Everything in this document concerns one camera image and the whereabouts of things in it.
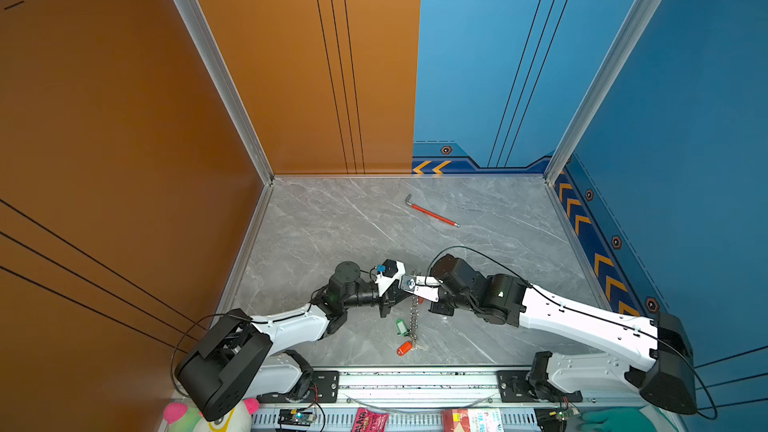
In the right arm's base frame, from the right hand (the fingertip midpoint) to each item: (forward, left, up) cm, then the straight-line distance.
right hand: (420, 283), depth 75 cm
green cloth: (-27, -44, -15) cm, 54 cm away
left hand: (-1, +1, -1) cm, 2 cm away
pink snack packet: (-27, +13, -15) cm, 33 cm away
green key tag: (-6, +5, -15) cm, 17 cm away
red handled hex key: (+35, -5, -15) cm, 39 cm away
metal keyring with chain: (-5, +1, -16) cm, 17 cm away
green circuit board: (-26, +31, -17) cm, 44 cm away
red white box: (-27, -11, -12) cm, 31 cm away
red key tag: (-11, +4, -15) cm, 19 cm away
